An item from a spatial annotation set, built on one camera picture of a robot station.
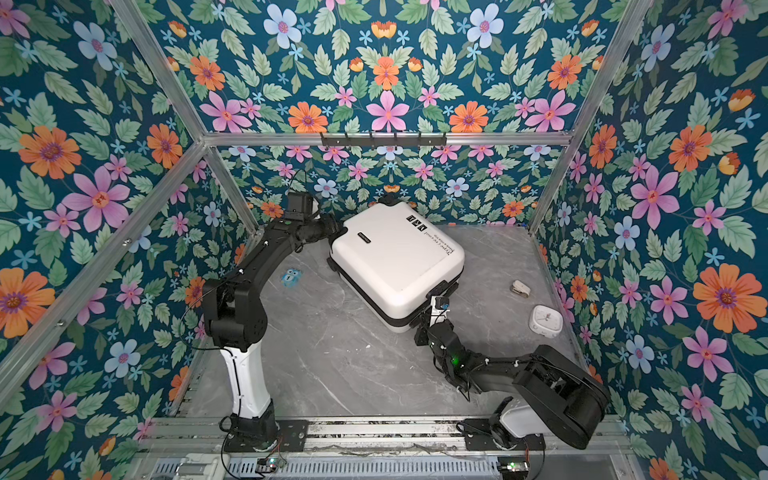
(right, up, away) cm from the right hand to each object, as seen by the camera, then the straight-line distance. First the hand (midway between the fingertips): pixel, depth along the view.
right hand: (420, 314), depth 87 cm
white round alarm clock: (+39, -3, +4) cm, 39 cm away
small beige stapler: (+34, +6, +12) cm, 37 cm away
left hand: (-25, +30, +6) cm, 40 cm away
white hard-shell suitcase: (-8, +16, -2) cm, 18 cm away
